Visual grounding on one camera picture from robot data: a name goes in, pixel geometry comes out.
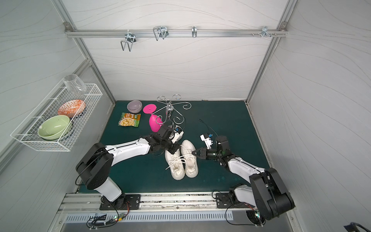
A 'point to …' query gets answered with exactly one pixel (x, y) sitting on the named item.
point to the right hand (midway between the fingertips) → (193, 152)
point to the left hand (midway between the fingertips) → (180, 146)
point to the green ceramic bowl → (54, 127)
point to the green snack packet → (128, 119)
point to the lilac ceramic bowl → (135, 106)
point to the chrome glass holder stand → (170, 108)
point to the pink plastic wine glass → (155, 123)
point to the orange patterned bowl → (72, 108)
